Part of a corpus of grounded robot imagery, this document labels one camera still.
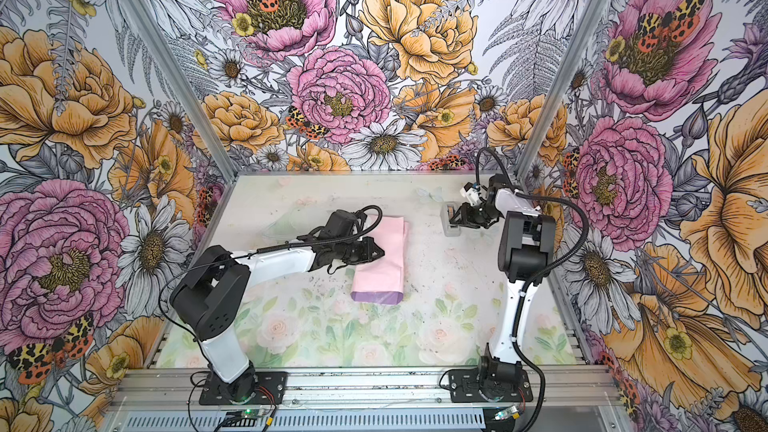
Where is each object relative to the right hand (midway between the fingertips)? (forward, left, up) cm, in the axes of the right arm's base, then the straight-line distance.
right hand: (456, 227), depth 100 cm
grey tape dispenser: (+7, +2, +1) cm, 7 cm away
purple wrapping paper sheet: (-20, +25, +3) cm, 32 cm away
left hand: (-13, +24, +3) cm, 28 cm away
